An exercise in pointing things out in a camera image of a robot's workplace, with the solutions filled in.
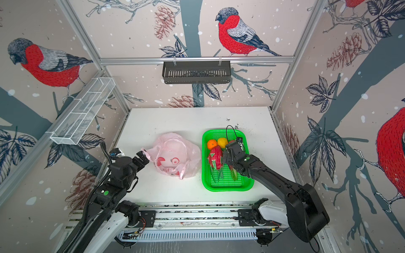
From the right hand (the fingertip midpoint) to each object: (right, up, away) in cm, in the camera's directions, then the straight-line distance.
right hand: (231, 157), depth 87 cm
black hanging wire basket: (-21, +54, +19) cm, 61 cm away
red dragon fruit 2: (+1, -8, -1) cm, 8 cm away
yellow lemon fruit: (-4, +7, +8) cm, 12 cm away
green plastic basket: (-3, -14, -3) cm, 15 cm away
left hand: (-47, +4, -11) cm, 49 cm away
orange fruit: (-11, +7, +8) cm, 15 cm away
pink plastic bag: (-34, -1, +8) cm, 35 cm away
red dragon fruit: (-9, -2, -3) cm, 10 cm away
